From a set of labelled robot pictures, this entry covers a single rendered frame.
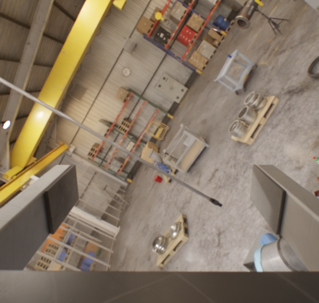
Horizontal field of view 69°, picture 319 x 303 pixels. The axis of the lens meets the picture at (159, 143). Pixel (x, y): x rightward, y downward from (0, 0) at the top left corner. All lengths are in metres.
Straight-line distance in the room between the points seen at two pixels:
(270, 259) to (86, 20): 11.71
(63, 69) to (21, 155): 4.87
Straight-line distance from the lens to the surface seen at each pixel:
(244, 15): 7.94
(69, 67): 12.07
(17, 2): 11.61
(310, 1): 4.40
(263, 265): 1.04
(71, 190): 0.16
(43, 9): 12.18
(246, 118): 5.70
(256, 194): 0.17
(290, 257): 0.98
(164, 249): 6.42
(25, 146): 13.42
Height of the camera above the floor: 2.65
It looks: 10 degrees down
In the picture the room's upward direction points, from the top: 59 degrees counter-clockwise
